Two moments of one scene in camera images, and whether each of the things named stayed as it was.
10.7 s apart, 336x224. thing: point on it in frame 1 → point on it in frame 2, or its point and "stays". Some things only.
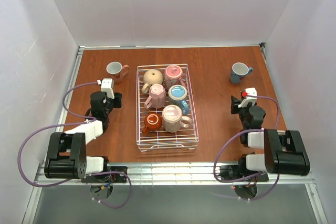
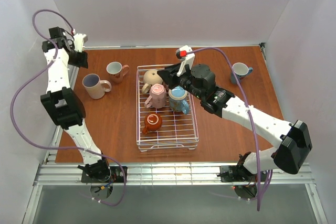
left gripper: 117,99 → 79,59
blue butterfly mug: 177,95 stays
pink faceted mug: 157,98 stays
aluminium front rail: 175,174 stays
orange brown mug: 153,122 stays
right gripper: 234,106 → 176,74
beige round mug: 151,77 stays
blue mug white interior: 239,71 stays
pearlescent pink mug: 173,119 → 96,87
